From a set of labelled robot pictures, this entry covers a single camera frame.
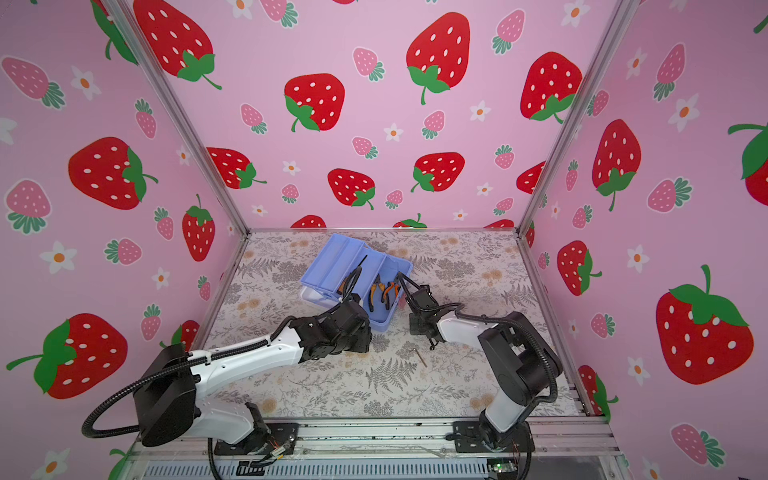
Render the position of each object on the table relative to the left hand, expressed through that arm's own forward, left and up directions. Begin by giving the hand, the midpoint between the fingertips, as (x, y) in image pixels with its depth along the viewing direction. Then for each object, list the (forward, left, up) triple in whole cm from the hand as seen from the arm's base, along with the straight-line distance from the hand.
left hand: (368, 336), depth 82 cm
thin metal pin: (-2, -15, -9) cm, 18 cm away
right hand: (+10, -15, -9) cm, 20 cm away
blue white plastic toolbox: (+28, +11, +2) cm, 30 cm away
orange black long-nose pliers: (+20, -5, -7) cm, 22 cm away
